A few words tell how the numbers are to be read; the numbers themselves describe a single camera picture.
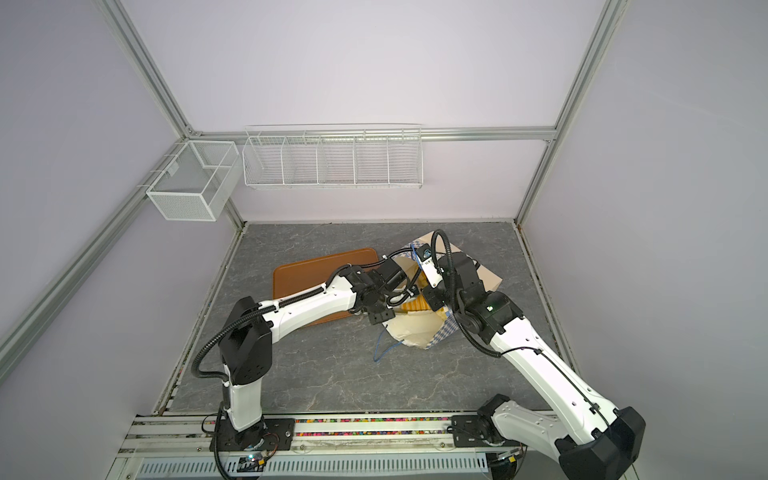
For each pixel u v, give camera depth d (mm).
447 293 531
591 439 381
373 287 627
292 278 1076
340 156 991
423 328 901
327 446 727
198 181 980
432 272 643
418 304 698
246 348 476
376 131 936
